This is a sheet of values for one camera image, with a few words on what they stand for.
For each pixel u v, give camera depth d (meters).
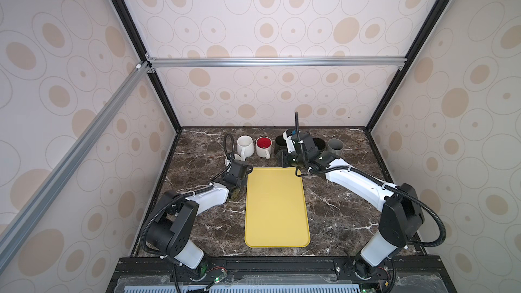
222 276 0.71
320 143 1.01
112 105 0.70
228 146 1.12
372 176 0.75
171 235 0.44
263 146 1.06
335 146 0.99
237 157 0.95
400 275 0.73
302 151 0.63
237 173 0.71
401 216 0.45
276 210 0.88
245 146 1.03
